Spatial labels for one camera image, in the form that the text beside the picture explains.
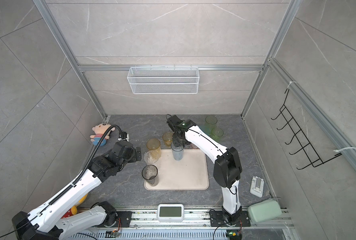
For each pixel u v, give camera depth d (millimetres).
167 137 1070
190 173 912
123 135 648
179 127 612
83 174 468
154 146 900
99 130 1013
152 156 855
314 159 602
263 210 751
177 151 854
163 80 1004
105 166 497
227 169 488
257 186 828
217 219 731
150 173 818
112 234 699
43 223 383
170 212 723
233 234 702
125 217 732
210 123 996
